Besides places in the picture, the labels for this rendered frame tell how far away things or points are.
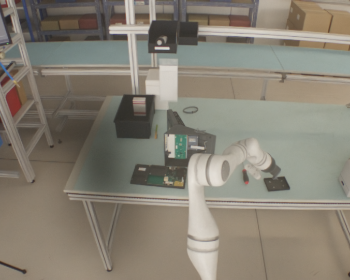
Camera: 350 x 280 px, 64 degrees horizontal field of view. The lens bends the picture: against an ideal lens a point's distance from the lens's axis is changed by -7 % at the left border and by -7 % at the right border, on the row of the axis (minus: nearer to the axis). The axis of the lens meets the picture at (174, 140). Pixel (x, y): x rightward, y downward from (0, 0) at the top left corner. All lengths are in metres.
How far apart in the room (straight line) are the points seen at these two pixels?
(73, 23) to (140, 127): 3.84
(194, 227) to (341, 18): 4.27
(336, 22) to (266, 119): 3.05
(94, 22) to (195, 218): 4.61
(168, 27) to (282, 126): 0.92
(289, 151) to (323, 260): 1.13
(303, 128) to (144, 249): 1.45
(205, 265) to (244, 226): 1.71
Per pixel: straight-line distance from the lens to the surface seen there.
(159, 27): 1.81
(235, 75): 2.75
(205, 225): 0.85
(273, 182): 1.52
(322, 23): 4.72
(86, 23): 5.26
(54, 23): 5.44
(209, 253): 0.87
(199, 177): 0.83
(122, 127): 1.69
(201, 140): 1.45
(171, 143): 1.46
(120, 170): 1.54
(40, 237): 2.67
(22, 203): 2.98
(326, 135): 1.97
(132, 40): 1.91
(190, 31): 1.81
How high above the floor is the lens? 2.05
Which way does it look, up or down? 38 degrees down
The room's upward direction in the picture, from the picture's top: straight up
